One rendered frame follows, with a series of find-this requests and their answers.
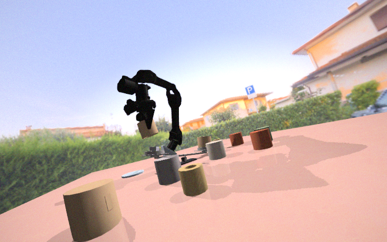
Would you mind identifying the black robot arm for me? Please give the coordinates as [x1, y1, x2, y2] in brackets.
[117, 70, 182, 151]

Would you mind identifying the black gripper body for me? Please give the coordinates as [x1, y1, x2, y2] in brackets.
[136, 94, 156, 121]

